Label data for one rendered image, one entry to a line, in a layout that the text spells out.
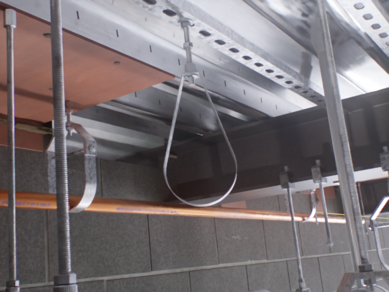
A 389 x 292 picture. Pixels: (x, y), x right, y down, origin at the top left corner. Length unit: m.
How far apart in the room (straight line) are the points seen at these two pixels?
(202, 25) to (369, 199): 2.66
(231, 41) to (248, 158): 0.78
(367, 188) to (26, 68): 2.69
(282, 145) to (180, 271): 0.55
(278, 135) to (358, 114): 0.26
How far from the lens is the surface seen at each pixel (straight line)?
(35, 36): 0.91
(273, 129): 1.63
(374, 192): 3.40
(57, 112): 0.42
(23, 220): 1.31
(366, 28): 0.99
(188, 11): 0.83
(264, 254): 2.32
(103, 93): 1.18
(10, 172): 0.75
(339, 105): 0.63
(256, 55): 1.02
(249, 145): 1.67
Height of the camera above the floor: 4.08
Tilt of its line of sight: 14 degrees up
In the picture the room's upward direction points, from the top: 5 degrees counter-clockwise
